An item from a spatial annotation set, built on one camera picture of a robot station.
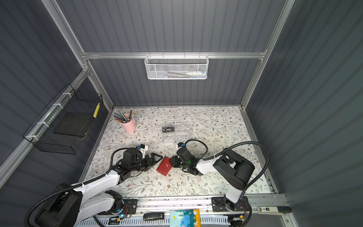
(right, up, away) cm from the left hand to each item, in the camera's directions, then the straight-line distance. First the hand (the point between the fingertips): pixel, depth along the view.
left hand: (160, 162), depth 82 cm
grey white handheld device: (+59, -20, -13) cm, 63 cm away
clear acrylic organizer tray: (+8, +16, +17) cm, 24 cm away
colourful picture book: (+15, -24, -12) cm, 31 cm away
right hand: (+6, -1, +5) cm, 8 cm away
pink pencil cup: (-26, +20, +20) cm, 38 cm away
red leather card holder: (+2, -3, +3) cm, 5 cm away
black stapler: (-2, -22, -14) cm, 26 cm away
